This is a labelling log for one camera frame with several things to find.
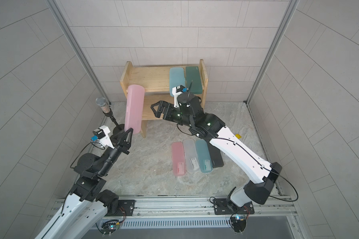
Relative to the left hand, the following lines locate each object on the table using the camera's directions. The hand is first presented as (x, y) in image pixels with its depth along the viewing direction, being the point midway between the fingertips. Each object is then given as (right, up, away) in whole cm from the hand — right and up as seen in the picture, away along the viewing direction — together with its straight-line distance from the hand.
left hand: (134, 129), depth 63 cm
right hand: (+10, +8, -2) cm, 13 cm away
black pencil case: (+39, -18, +24) cm, 50 cm away
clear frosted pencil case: (+25, -19, +26) cm, 41 cm away
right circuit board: (+47, -44, +5) cm, 64 cm away
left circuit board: (-12, -44, +3) cm, 45 cm away
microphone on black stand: (-23, +9, +20) cm, 32 cm away
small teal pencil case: (+33, -21, +22) cm, 45 cm away
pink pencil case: (+17, -20, +24) cm, 35 cm away
